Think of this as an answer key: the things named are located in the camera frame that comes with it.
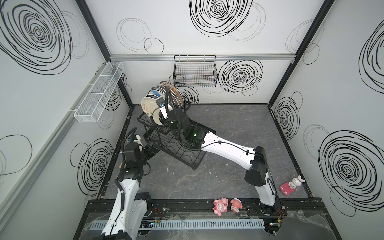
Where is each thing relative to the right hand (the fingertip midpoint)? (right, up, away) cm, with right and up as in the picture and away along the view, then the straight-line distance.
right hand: (165, 102), depth 69 cm
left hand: (-8, -22, +12) cm, 26 cm away
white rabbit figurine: (+65, -40, +6) cm, 77 cm away
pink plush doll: (+26, -50, +3) cm, 57 cm away
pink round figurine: (+35, -51, +4) cm, 61 cm away
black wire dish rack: (-2, -19, +8) cm, 20 cm away
